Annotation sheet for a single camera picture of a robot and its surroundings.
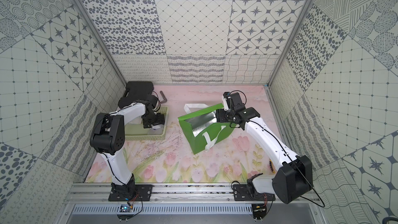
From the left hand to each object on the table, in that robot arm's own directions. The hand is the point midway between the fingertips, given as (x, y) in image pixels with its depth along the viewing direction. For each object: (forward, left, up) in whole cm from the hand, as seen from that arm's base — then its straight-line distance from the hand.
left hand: (158, 122), depth 98 cm
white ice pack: (-5, -1, +2) cm, 5 cm away
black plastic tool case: (+28, +24, -1) cm, 37 cm away
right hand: (-5, -40, +15) cm, 43 cm away
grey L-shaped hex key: (+20, 0, 0) cm, 20 cm away
